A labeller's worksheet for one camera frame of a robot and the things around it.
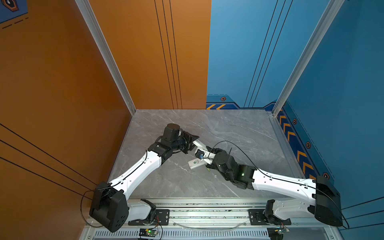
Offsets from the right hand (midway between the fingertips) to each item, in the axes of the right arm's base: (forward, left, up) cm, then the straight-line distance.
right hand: (206, 147), depth 75 cm
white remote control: (+1, +6, -20) cm, 21 cm away
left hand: (+5, +3, +2) cm, 6 cm away
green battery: (-12, 0, +1) cm, 12 cm away
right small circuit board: (-33, -34, -22) cm, 52 cm away
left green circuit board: (-33, +29, -23) cm, 49 cm away
